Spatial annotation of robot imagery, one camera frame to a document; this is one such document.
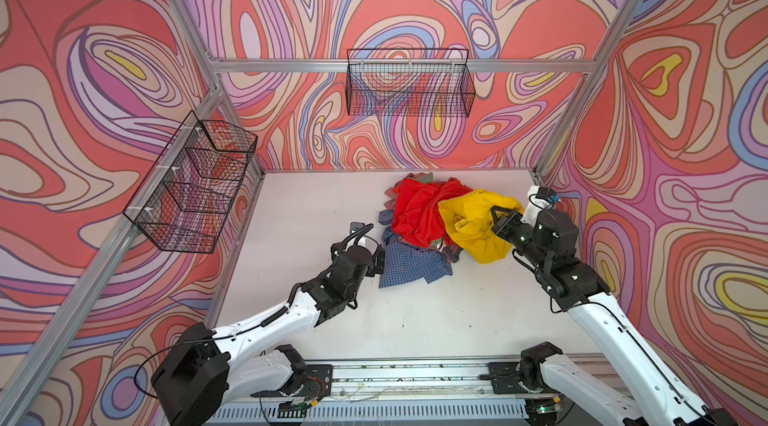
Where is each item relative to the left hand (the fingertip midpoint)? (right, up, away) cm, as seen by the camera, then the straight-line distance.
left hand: (370, 243), depth 82 cm
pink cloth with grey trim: (+26, -4, +14) cm, 30 cm away
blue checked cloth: (+10, -7, +9) cm, 15 cm away
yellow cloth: (+25, +7, -8) cm, 28 cm away
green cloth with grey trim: (+20, +21, +32) cm, 43 cm away
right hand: (+31, +9, -9) cm, 33 cm away
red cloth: (+14, +7, +8) cm, 18 cm away
